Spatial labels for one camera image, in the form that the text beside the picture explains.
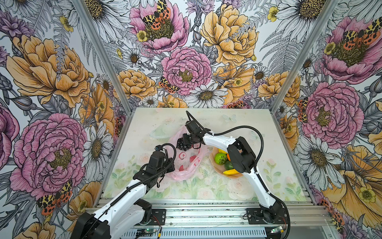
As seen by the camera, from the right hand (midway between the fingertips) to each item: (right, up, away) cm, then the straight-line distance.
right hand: (184, 143), depth 102 cm
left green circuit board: (-16, -38, -30) cm, 51 cm away
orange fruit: (+21, -1, -39) cm, 44 cm away
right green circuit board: (+47, -37, -30) cm, 67 cm away
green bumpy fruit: (+22, -7, -15) cm, 27 cm away
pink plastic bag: (+4, -10, -16) cm, 19 cm away
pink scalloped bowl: (+22, -13, -14) cm, 29 cm away
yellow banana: (+26, -13, -21) cm, 36 cm away
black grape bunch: (-2, -1, -5) cm, 5 cm away
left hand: (-5, -11, -16) cm, 20 cm away
